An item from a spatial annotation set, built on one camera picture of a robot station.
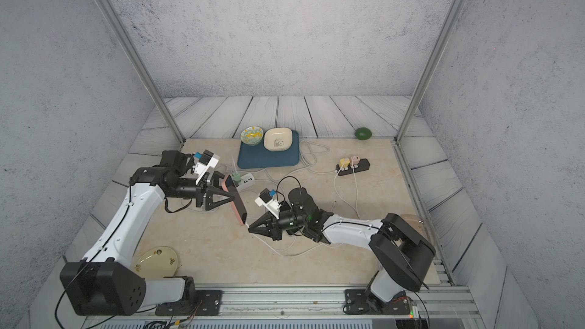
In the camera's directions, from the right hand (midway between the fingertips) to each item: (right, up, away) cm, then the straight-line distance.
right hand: (252, 233), depth 70 cm
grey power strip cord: (+22, +24, +45) cm, 55 cm away
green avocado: (+47, +35, +48) cm, 76 cm away
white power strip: (-9, +12, +31) cm, 35 cm away
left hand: (-4, +13, -3) cm, 14 cm away
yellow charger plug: (+34, +21, +32) cm, 51 cm away
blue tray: (-6, +23, +42) cm, 48 cm away
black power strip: (+44, +19, +38) cm, 61 cm away
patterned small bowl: (-10, +34, +48) cm, 60 cm away
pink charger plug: (+40, +22, +34) cm, 57 cm away
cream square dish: (+3, +32, +48) cm, 57 cm away
